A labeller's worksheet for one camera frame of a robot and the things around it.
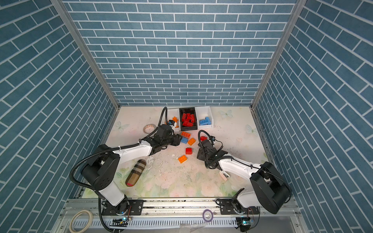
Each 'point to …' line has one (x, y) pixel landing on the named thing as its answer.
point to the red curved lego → (203, 138)
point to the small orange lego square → (191, 141)
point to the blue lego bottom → (207, 121)
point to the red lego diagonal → (192, 118)
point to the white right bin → (204, 117)
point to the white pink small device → (225, 175)
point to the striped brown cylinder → (136, 173)
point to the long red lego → (188, 116)
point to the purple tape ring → (207, 215)
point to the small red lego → (189, 151)
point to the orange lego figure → (175, 119)
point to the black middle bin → (192, 110)
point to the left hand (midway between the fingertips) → (182, 137)
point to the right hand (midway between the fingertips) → (202, 154)
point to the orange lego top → (187, 135)
